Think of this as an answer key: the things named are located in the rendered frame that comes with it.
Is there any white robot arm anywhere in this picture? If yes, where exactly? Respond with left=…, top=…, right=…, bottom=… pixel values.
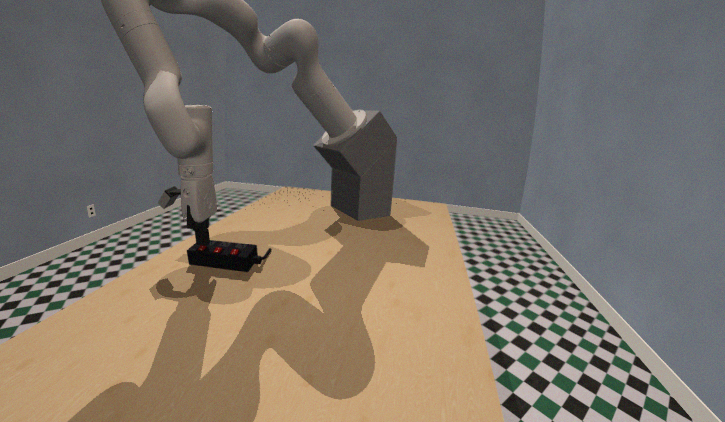
left=101, top=0, right=367, bottom=178

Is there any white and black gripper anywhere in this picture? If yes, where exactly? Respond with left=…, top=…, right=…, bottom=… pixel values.
left=181, top=174, right=217, bottom=246

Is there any black power strip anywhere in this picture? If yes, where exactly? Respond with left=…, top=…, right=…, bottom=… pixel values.
left=187, top=240, right=272, bottom=272

